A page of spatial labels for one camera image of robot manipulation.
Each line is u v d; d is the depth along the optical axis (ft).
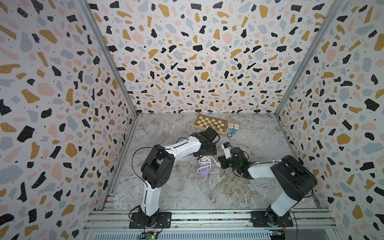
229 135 3.59
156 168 1.65
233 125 3.71
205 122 3.72
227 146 2.76
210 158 3.02
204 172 2.80
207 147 2.23
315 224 2.46
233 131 3.61
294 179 1.56
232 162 2.63
